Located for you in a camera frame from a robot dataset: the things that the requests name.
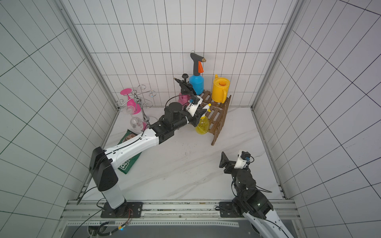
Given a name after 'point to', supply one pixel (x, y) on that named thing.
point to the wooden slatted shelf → (218, 114)
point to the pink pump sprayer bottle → (187, 91)
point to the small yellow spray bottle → (203, 126)
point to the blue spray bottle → (196, 81)
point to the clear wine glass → (137, 123)
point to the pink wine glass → (130, 101)
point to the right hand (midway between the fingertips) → (225, 153)
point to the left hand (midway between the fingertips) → (202, 111)
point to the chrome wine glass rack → (136, 96)
